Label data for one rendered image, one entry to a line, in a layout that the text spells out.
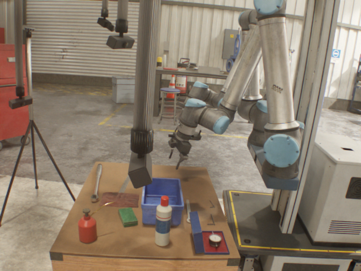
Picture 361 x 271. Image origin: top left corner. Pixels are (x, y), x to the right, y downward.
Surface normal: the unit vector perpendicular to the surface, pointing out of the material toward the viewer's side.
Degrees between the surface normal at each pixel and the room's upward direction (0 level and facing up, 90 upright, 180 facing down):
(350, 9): 90
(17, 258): 0
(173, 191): 90
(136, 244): 0
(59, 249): 0
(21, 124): 90
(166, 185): 90
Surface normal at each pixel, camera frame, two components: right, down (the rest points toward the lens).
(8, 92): 0.85, 0.23
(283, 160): -0.40, 0.33
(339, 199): -0.05, 0.29
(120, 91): 0.47, 0.30
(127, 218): 0.09, -0.95
